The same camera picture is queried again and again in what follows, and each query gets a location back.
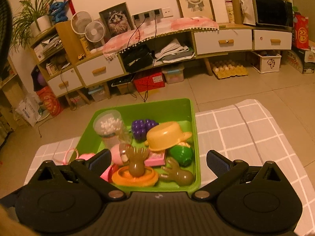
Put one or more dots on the purple toy grapes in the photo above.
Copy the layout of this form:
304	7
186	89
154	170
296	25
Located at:
140	128

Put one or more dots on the wooden tv cabinet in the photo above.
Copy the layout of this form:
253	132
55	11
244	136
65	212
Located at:
68	68

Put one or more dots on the red box under cabinet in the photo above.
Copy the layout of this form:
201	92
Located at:
148	80

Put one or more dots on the cotton swab jar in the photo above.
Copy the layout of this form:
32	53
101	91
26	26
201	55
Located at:
110	126

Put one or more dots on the brown octopus toy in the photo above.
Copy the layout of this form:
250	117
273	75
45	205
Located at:
137	159
174	173

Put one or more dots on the white desk fan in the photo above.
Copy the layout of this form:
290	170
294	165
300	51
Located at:
79	21
95	31

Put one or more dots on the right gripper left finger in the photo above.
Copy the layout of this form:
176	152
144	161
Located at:
90	171

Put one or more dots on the grey checked tablecloth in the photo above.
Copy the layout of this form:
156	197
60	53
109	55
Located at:
248	131

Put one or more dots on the pink cloth runner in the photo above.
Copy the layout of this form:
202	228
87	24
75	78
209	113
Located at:
131	38

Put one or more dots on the orange patterned bag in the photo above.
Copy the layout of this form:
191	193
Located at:
50	101

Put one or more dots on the pink capsule ball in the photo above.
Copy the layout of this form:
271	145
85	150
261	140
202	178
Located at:
119	154

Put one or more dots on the black microwave oven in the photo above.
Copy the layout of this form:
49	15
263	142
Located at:
273	13

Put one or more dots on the blue stitch plush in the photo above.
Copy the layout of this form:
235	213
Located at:
57	12

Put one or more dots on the pink toy phone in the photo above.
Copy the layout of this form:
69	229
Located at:
155	158

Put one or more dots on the green plastic storage bin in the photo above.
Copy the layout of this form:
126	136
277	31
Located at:
177	110

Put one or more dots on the pink plush toy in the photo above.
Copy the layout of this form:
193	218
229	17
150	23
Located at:
106	175

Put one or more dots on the egg tray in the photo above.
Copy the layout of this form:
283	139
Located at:
224	69

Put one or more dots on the toy corn cob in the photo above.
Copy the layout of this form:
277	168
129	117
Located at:
182	153

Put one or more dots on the yellow toy pot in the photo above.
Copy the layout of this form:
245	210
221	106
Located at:
165	136

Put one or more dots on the red gift bag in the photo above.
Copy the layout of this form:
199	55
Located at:
301	31

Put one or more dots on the white storage crate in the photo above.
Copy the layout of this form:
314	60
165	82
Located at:
265	62

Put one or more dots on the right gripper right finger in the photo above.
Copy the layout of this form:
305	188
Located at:
228	173

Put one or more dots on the potted green plant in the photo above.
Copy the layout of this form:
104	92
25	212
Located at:
29	12

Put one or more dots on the framed cat picture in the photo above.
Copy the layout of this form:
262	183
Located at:
117	19

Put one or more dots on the clear plastic box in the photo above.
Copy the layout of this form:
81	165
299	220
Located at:
173	74

